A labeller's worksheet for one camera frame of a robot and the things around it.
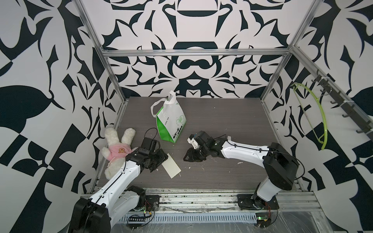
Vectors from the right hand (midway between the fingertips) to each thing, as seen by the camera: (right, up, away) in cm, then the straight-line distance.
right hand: (184, 157), depth 81 cm
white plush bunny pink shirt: (-38, +3, +1) cm, 38 cm away
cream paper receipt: (-8, -7, +6) cm, 12 cm away
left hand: (-11, 0, +3) cm, 12 cm away
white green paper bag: (-8, +21, +6) cm, 23 cm away
